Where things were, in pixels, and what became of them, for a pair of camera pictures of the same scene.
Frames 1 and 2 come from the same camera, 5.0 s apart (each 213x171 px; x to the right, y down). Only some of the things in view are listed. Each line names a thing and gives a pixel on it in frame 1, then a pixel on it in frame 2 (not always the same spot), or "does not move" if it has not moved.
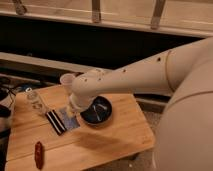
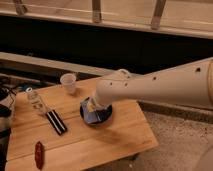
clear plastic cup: x=67 y=81 does not move
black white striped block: x=56 y=122 does not move
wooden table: x=46 y=136 does not move
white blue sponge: x=70 y=117 to x=89 y=116
